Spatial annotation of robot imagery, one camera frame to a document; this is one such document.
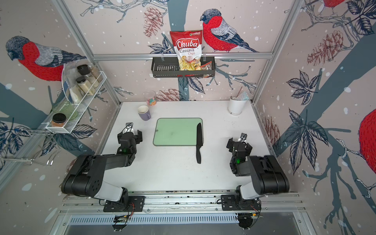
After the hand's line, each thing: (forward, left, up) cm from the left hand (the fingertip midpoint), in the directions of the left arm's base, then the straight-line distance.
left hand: (132, 128), depth 92 cm
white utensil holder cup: (+21, -71, -2) cm, 74 cm away
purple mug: (+14, -4, -2) cm, 15 cm away
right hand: (-5, -69, -6) cm, 69 cm away
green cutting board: (+3, -24, -9) cm, 26 cm away
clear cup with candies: (+33, -4, -5) cm, 34 cm away
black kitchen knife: (-5, -43, -9) cm, 44 cm away
